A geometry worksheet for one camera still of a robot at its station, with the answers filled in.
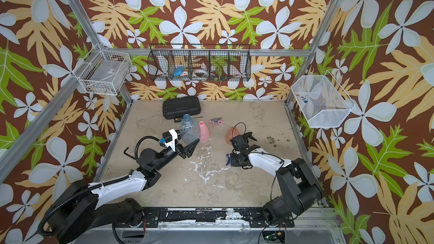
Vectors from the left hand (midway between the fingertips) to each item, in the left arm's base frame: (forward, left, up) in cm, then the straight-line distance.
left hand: (193, 132), depth 70 cm
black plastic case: (+33, +16, -22) cm, 43 cm away
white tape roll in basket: (+44, 0, -1) cm, 44 cm away
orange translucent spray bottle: (+17, -19, -27) cm, 37 cm away
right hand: (0, -19, -28) cm, 34 cm away
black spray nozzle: (+16, -29, -29) cm, 44 cm away
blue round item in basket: (+40, +12, +2) cm, 42 cm away
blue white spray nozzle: (+2, -17, -26) cm, 31 cm away
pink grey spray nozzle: (+27, -11, -27) cm, 40 cm away
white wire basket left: (+33, +50, +6) cm, 60 cm away
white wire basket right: (+20, -64, -1) cm, 67 cm away
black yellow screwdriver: (+27, +15, -26) cm, 41 cm away
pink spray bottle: (+18, -2, -28) cm, 33 cm away
